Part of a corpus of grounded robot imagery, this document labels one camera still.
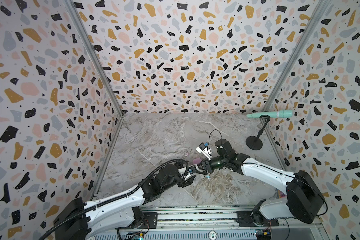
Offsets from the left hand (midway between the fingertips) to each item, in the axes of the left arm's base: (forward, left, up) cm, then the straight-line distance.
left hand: (193, 165), depth 75 cm
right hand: (-1, -1, -1) cm, 2 cm away
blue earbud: (0, -9, -16) cm, 18 cm away
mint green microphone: (+21, -48, +16) cm, 55 cm away
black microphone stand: (+24, -44, -17) cm, 52 cm away
